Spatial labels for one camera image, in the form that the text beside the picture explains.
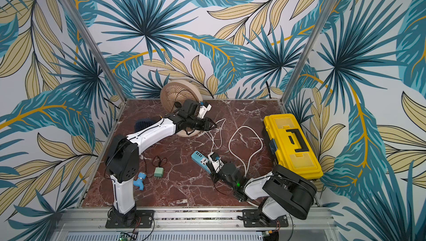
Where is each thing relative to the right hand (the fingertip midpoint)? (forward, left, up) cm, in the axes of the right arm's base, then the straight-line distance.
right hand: (208, 163), depth 85 cm
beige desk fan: (+31, +17, +21) cm, 41 cm away
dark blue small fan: (+24, +39, +3) cm, 46 cm away
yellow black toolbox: (+2, -39, +10) cm, 41 cm away
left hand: (+14, -4, +12) cm, 19 cm away
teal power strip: (+3, +4, -2) cm, 5 cm away
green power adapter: (-3, +26, -4) cm, 26 cm away
